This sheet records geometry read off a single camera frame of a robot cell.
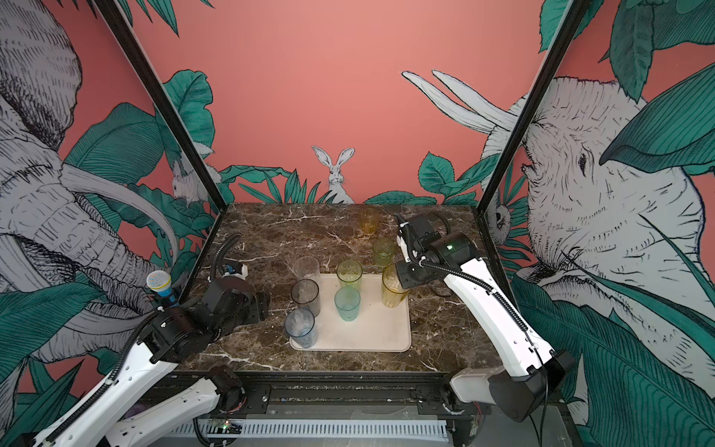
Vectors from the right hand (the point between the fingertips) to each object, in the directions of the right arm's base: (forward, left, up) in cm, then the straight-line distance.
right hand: (404, 269), depth 72 cm
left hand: (-6, +37, -3) cm, 38 cm away
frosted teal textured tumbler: (+1, +16, -21) cm, 27 cm away
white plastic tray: (-8, +6, -21) cm, 23 cm away
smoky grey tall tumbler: (-1, +28, -13) cm, 31 cm away
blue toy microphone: (-4, +64, -1) cm, 64 cm away
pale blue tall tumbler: (-8, +30, -18) cm, 36 cm away
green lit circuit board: (-33, +47, -23) cm, 62 cm away
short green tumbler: (+22, +4, -22) cm, 32 cm away
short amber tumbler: (+39, +9, -25) cm, 47 cm away
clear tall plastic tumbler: (+10, +30, -15) cm, 35 cm away
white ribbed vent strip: (-33, +1, -25) cm, 41 cm away
